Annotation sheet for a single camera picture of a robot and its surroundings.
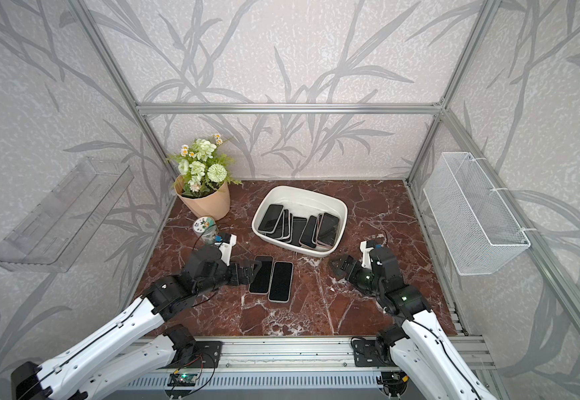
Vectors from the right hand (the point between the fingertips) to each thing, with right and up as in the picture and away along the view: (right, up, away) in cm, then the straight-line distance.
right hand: (335, 267), depth 76 cm
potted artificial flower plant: (-45, +28, +10) cm, 54 cm away
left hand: (-26, +1, -1) cm, 26 cm away
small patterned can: (-47, +10, +17) cm, 51 cm away
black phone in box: (-25, +12, +31) cm, 42 cm away
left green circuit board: (-45, -31, -6) cm, 55 cm away
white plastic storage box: (-11, +19, +33) cm, 40 cm away
